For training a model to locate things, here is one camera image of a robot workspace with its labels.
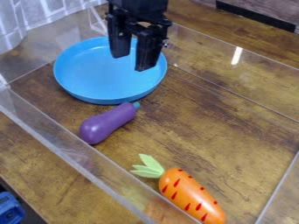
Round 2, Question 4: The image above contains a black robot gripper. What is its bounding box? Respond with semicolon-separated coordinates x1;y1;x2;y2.
107;0;173;72

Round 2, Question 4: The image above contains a blue round tray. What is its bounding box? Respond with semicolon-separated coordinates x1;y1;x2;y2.
54;37;169;105

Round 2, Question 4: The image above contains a purple toy eggplant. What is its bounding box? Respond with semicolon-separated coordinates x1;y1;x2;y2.
79;101;141;144

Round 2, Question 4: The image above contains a white sheer curtain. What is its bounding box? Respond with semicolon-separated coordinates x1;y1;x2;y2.
0;0;107;54

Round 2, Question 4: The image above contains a dark wooden furniture edge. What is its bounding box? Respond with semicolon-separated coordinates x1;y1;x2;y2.
217;0;299;34

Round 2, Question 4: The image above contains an orange toy carrot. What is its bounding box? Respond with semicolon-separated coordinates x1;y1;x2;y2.
131;154;226;224

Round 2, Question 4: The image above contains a blue object at corner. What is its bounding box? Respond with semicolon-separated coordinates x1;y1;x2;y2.
0;192;26;224

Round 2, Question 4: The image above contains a clear acrylic enclosure wall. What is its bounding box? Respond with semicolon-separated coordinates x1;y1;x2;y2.
0;0;299;224

